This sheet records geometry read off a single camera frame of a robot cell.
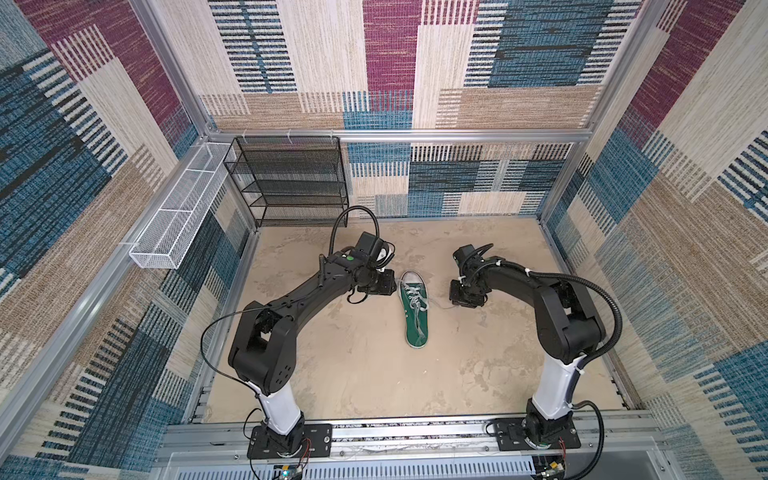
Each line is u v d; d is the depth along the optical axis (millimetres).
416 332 856
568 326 514
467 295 846
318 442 733
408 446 732
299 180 1110
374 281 748
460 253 830
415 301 922
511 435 729
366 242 711
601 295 470
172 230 940
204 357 466
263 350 467
